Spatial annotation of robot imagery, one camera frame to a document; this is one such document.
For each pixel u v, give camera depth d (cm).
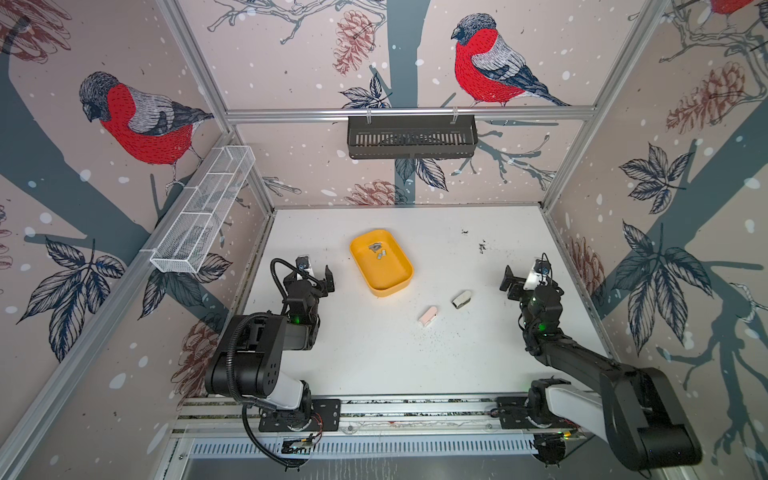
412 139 105
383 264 101
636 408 42
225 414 76
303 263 78
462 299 92
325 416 73
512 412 73
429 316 88
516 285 78
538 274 73
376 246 109
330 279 86
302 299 68
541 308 65
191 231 73
